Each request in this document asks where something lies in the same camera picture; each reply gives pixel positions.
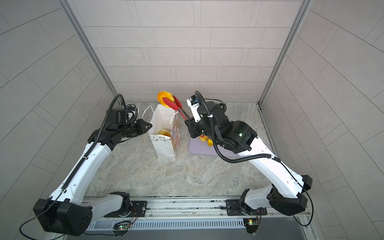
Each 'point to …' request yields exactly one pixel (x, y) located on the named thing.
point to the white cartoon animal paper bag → (162, 117)
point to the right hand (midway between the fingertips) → (186, 121)
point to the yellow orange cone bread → (210, 142)
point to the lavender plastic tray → (197, 146)
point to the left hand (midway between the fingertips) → (155, 123)
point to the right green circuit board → (253, 222)
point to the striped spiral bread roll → (203, 138)
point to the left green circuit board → (124, 227)
